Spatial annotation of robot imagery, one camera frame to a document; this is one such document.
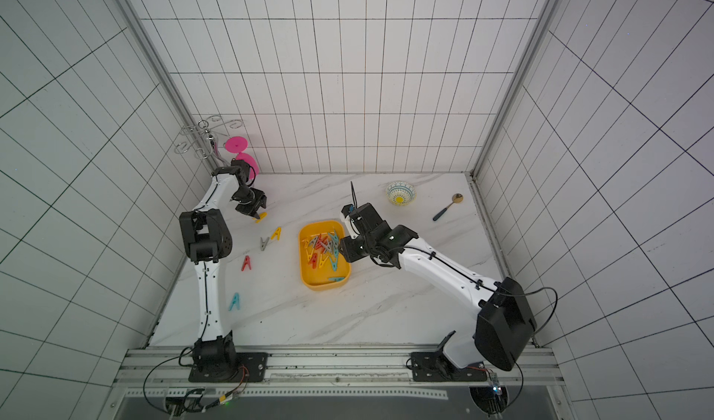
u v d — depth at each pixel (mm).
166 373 721
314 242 972
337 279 883
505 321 404
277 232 1004
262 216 1043
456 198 1099
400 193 1102
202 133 1053
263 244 974
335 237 974
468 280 453
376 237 594
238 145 944
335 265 915
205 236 655
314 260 923
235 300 838
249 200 929
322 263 921
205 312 644
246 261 925
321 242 962
